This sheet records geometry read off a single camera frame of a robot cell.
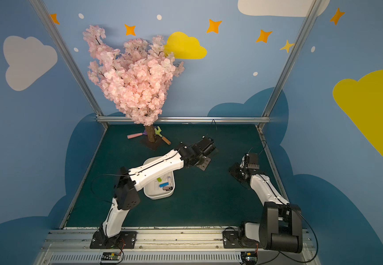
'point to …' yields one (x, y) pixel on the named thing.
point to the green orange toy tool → (158, 132)
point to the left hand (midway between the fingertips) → (204, 157)
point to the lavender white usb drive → (169, 180)
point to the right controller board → (249, 257)
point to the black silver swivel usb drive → (167, 188)
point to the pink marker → (134, 135)
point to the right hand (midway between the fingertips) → (233, 168)
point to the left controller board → (111, 256)
